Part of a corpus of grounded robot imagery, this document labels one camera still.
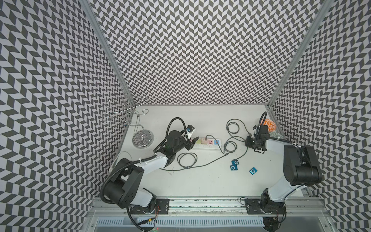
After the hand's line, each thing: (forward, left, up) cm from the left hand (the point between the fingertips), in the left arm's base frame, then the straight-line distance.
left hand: (194, 135), depth 86 cm
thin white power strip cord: (-7, +48, -11) cm, 50 cm away
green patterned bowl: (+10, -61, -16) cm, 64 cm away
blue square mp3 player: (-12, -25, -12) cm, 31 cm away
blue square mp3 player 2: (-16, -24, -12) cm, 31 cm away
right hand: (+1, -35, -13) cm, 37 cm away
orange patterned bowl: (+13, -55, -9) cm, 57 cm away
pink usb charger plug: (-1, -6, -6) cm, 9 cm away
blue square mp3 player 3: (-17, -35, -12) cm, 41 cm away
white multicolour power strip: (-1, -11, -10) cm, 15 cm away
